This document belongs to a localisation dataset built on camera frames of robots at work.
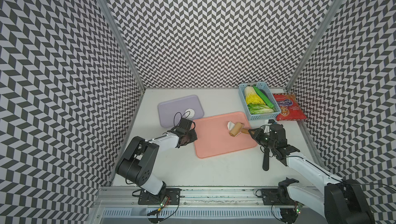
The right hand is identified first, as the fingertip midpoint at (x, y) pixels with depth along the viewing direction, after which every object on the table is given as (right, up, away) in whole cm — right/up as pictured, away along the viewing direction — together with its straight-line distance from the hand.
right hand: (250, 134), depth 87 cm
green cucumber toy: (+16, +19, +17) cm, 31 cm away
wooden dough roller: (-5, +2, +7) cm, 9 cm away
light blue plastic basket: (+18, +30, +25) cm, 43 cm away
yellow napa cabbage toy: (+6, +22, +16) cm, 28 cm away
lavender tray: (-50, +12, +19) cm, 54 cm away
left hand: (-32, -4, +7) cm, 33 cm away
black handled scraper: (+8, -16, -4) cm, 18 cm away
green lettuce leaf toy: (+9, +14, +12) cm, 21 cm away
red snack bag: (+31, +15, +15) cm, 37 cm away
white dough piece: (-10, +4, +8) cm, 13 cm away
